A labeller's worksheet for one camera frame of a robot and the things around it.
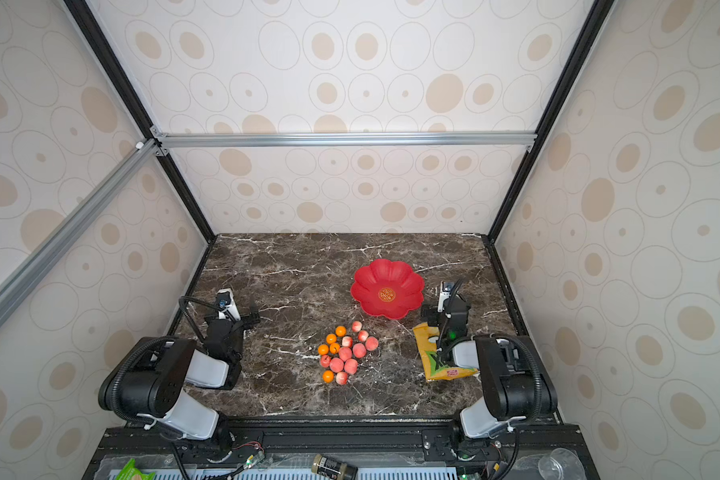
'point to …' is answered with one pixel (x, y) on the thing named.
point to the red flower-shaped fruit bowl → (386, 288)
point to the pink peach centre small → (347, 341)
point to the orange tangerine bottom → (328, 376)
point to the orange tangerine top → (340, 331)
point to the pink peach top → (357, 326)
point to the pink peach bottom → (341, 378)
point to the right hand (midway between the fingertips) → (455, 300)
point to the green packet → (131, 472)
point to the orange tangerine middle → (334, 348)
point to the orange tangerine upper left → (331, 338)
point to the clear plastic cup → (561, 464)
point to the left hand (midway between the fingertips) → (242, 294)
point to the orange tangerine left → (323, 349)
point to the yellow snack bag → (422, 333)
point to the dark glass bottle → (332, 468)
